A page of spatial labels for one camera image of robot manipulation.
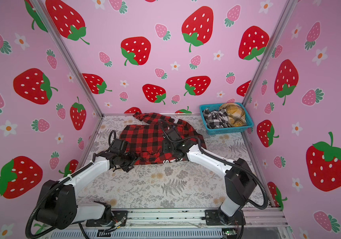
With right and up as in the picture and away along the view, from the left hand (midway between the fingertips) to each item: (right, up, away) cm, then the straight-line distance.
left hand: (139, 159), depth 87 cm
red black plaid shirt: (0, +11, +19) cm, 22 cm away
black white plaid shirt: (+51, +25, +19) cm, 60 cm away
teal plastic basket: (+75, +22, +18) cm, 80 cm away
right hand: (+15, +9, -3) cm, 18 cm away
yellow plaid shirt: (+67, +27, +20) cm, 75 cm away
